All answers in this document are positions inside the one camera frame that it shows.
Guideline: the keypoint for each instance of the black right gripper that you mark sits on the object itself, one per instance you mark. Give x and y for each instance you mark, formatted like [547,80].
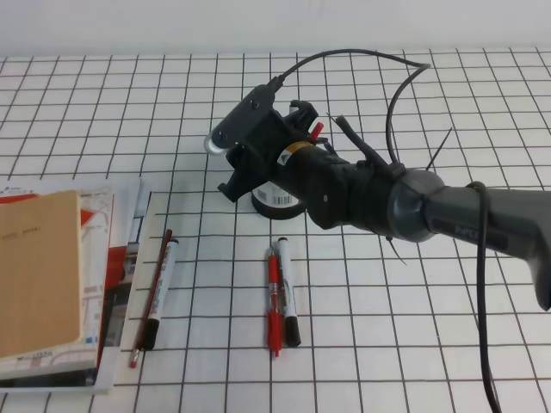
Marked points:
[254,161]

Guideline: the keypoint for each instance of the red ballpoint pen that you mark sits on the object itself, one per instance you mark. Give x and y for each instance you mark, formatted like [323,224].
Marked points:
[274,318]

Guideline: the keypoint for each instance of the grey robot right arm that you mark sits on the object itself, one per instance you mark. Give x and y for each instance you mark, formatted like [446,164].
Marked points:
[387,199]

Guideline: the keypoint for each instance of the white black-capped marker in holder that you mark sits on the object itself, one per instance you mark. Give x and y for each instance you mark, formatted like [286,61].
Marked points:
[293,106]

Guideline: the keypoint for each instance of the black mesh pen holder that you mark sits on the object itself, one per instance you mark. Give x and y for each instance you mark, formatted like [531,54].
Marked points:
[275,203]

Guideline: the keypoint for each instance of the red pen in holder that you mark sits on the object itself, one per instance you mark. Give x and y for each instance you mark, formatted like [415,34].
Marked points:
[316,131]

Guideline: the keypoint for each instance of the white booklet under stack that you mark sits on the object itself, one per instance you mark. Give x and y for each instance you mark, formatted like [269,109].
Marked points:
[129,208]

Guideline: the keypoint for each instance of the white marker black cap centre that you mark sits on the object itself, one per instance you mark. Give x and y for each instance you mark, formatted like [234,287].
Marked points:
[291,325]

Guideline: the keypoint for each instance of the white marker black cap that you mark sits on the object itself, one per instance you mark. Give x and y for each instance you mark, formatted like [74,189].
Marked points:
[167,269]
[291,325]

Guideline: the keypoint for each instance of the white marker black cap left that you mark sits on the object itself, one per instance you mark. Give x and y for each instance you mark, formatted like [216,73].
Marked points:
[167,269]

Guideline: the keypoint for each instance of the red pencil with eraser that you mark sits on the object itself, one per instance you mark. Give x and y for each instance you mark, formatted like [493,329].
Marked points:
[137,346]

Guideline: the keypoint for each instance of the tan notebook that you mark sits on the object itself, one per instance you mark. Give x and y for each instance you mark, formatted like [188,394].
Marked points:
[41,273]

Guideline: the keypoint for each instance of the orange white magazine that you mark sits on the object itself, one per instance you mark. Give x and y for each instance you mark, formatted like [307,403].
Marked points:
[96,220]

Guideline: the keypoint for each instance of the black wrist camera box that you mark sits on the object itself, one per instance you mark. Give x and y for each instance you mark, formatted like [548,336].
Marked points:
[241,121]

